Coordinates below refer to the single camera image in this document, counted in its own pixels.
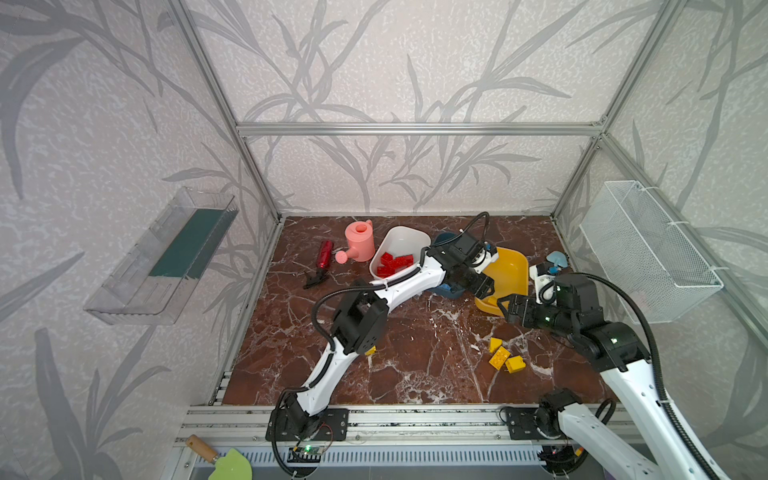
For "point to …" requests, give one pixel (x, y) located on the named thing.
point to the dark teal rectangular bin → (443, 289)
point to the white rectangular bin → (401, 241)
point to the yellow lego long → (499, 358)
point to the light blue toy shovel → (558, 258)
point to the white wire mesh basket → (641, 246)
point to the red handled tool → (323, 261)
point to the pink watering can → (361, 243)
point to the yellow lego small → (494, 344)
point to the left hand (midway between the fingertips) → (489, 277)
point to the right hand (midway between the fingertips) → (510, 293)
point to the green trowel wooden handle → (202, 449)
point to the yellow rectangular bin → (509, 273)
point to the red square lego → (388, 260)
